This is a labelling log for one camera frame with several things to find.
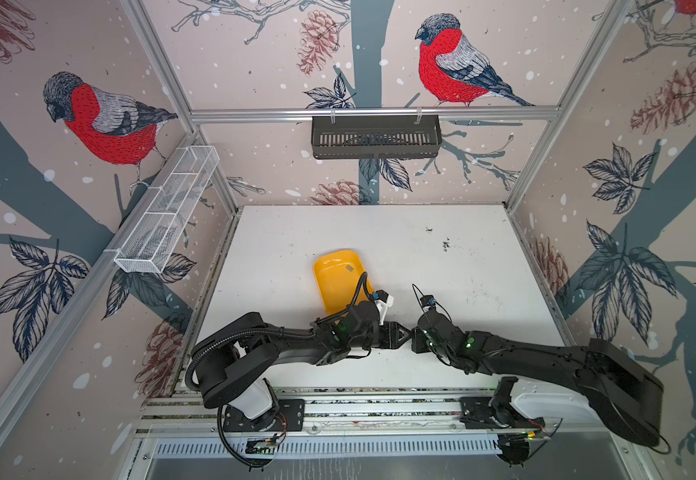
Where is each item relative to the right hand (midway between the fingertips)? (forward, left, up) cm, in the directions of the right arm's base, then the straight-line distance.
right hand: (408, 336), depth 86 cm
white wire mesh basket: (+8, +66, +31) cm, 74 cm away
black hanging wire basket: (+60, +10, +30) cm, 68 cm away
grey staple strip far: (+23, +19, 0) cm, 30 cm away
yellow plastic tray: (+21, +23, 0) cm, 31 cm away
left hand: (-4, 0, +9) cm, 10 cm away
